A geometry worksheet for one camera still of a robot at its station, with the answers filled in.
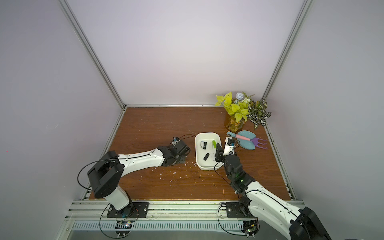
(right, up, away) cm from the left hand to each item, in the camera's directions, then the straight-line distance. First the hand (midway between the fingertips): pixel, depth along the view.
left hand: (184, 157), depth 88 cm
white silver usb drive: (+11, +6, +9) cm, 15 cm away
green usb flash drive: (+19, +7, +9) cm, 22 cm away
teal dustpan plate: (+40, +7, +9) cm, 42 cm away
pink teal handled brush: (+30, +13, +12) cm, 35 cm away
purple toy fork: (+48, +8, +12) cm, 50 cm away
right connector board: (+33, -29, -19) cm, 48 cm away
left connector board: (-29, -31, -16) cm, 46 cm away
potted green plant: (+34, +28, -4) cm, 44 cm away
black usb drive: (+13, +6, +9) cm, 17 cm away
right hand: (+21, +11, -10) cm, 26 cm away
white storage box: (+16, -4, 0) cm, 17 cm away
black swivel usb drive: (+13, -1, +4) cm, 14 cm away
